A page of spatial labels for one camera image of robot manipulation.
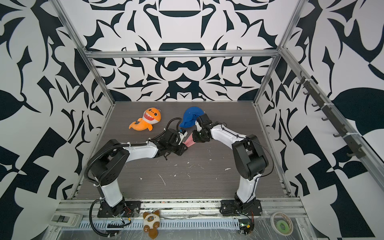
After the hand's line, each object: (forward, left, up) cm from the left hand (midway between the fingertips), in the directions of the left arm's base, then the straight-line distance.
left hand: (187, 144), depth 92 cm
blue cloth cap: (+20, -3, +2) cm, 20 cm away
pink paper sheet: (+5, -2, -5) cm, 7 cm away
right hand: (+3, -5, +2) cm, 6 cm away
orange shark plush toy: (+20, +23, +4) cm, 31 cm away
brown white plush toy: (-39, +17, -1) cm, 42 cm away
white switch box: (-36, +56, -2) cm, 67 cm away
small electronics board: (-41, -27, -5) cm, 50 cm away
